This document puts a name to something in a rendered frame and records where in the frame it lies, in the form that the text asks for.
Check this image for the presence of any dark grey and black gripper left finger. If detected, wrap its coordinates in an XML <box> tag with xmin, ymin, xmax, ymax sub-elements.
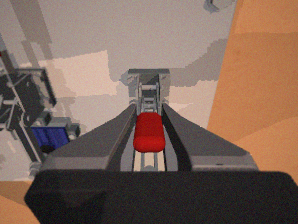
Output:
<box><xmin>37</xmin><ymin>104</ymin><xmax>137</xmax><ymax>174</ymax></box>

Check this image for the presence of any blue flat rectangular plate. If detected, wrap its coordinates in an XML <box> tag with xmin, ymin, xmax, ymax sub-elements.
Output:
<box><xmin>30</xmin><ymin>123</ymin><xmax>72</xmax><ymax>150</ymax></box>

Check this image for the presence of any toggle clamp with red handle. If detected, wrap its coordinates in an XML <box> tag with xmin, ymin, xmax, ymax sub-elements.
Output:
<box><xmin>0</xmin><ymin>50</ymin><xmax>56</xmax><ymax>180</ymax></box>

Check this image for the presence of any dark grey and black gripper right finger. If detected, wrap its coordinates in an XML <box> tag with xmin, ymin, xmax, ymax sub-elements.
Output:
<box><xmin>161</xmin><ymin>103</ymin><xmax>260</xmax><ymax>171</ymax></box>

